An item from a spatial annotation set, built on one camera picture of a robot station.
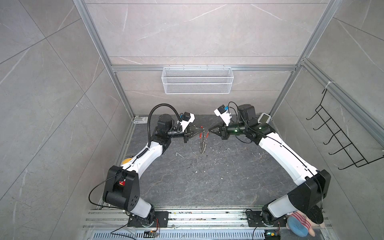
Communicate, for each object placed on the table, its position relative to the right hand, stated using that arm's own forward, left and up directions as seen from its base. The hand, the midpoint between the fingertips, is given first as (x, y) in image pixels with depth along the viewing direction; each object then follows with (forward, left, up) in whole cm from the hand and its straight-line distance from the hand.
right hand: (210, 128), depth 73 cm
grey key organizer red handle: (+13, +2, -30) cm, 33 cm away
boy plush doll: (-38, -39, -24) cm, 60 cm away
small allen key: (+4, +20, -30) cm, 36 cm away
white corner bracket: (+33, +50, -27) cm, 66 cm away
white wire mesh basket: (+43, +5, 0) cm, 43 cm away
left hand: (+1, +4, 0) cm, 4 cm away
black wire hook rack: (-19, -59, +1) cm, 62 cm away
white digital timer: (+32, -47, -28) cm, 63 cm away
